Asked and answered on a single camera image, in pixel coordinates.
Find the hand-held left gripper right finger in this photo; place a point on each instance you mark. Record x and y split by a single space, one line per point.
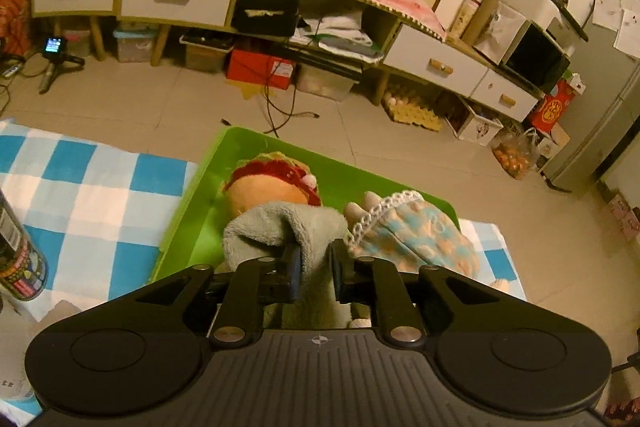
336 274

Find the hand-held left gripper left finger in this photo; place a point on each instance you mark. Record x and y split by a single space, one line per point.
296 274

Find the grey-green fleece cloth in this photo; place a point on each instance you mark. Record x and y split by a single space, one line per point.
280 227

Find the orange plush doll red hat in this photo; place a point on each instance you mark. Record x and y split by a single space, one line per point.
260 192

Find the green plastic bin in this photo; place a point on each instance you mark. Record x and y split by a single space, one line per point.
210 207

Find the egg tray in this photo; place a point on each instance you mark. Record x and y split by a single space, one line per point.
412 109

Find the clear storage bin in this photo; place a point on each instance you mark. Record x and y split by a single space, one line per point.
325 82
207 54

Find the white printed box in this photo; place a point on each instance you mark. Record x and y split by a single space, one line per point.
475 124

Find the red box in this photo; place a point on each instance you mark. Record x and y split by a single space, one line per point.
260 69

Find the bag of oranges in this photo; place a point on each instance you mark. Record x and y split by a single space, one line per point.
515 157

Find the long wooden cabinet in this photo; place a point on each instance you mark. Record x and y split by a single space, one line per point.
350 42

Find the blue and white checked tablecloth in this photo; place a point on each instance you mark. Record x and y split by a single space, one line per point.
75 187

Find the stack of papers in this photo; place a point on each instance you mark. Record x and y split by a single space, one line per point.
335 34

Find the black bag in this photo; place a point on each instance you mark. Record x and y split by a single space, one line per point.
265 9

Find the red gift bag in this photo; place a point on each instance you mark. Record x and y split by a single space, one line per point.
552 109

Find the dark tin can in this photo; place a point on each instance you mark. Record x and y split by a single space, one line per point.
20 257

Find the teal lid storage bin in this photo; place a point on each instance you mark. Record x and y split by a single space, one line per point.
134 44

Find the microwave oven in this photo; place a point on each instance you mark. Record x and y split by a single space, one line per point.
535 57

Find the grey fridge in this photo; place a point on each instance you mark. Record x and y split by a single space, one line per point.
595 117

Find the white appliance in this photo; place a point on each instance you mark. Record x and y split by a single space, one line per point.
535 2

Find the orange-red printed bag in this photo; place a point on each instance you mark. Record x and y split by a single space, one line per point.
15 17

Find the paper sheets on fridge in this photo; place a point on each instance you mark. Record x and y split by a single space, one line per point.
617 17

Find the small camera on tripod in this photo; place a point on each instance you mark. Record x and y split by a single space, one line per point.
54 46

